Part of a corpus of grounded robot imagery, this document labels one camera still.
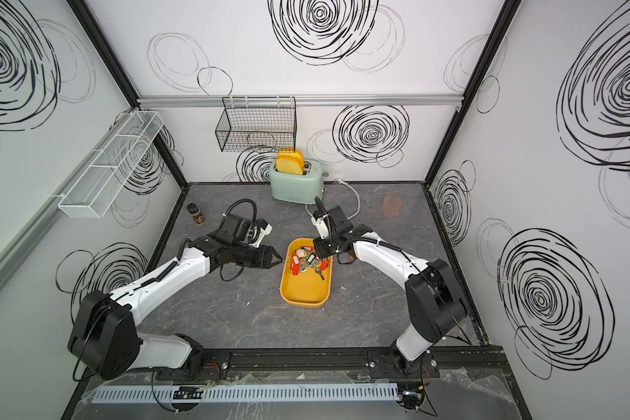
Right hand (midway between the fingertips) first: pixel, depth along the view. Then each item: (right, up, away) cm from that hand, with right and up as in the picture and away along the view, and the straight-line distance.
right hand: (318, 247), depth 87 cm
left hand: (-13, -3, -5) cm, 15 cm away
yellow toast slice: (-10, +30, +12) cm, 34 cm away
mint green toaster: (-7, +21, +24) cm, 33 cm away
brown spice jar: (-48, +9, +15) cm, 51 cm away
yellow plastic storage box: (-4, -15, +2) cm, 15 cm away
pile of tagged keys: (-4, -5, +7) cm, 10 cm away
